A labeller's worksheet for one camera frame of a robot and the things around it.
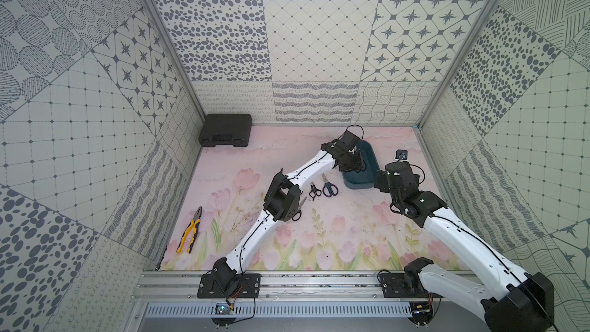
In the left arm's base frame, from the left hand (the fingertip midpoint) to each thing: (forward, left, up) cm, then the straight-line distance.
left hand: (365, 162), depth 96 cm
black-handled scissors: (-19, +28, -9) cm, 35 cm away
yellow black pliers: (-26, +68, -7) cm, 73 cm away
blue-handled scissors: (-8, +15, -9) cm, 19 cm away
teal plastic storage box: (-6, 0, -4) cm, 7 cm away
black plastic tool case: (+24, +68, -5) cm, 72 cm away
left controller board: (-51, +51, -10) cm, 73 cm away
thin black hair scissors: (-10, +22, -8) cm, 25 cm away
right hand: (-13, -7, +9) cm, 17 cm away
